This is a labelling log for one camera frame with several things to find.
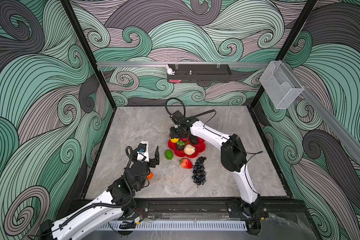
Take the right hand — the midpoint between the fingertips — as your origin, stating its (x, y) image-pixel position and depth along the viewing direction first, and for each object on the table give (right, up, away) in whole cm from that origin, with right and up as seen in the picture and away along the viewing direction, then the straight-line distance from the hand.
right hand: (173, 134), depth 93 cm
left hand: (-11, -3, -20) cm, 24 cm away
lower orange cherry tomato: (-13, -22, -11) cm, 28 cm away
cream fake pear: (+10, -9, -5) cm, 14 cm away
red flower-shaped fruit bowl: (+16, -8, -1) cm, 18 cm away
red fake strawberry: (+7, -16, -8) cm, 19 cm away
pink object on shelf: (-1, +34, -3) cm, 34 cm away
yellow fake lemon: (+1, -3, -2) cm, 4 cm away
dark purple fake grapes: (+15, -21, -11) cm, 28 cm away
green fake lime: (-3, -12, -3) cm, 13 cm away
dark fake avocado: (+10, +1, -26) cm, 28 cm away
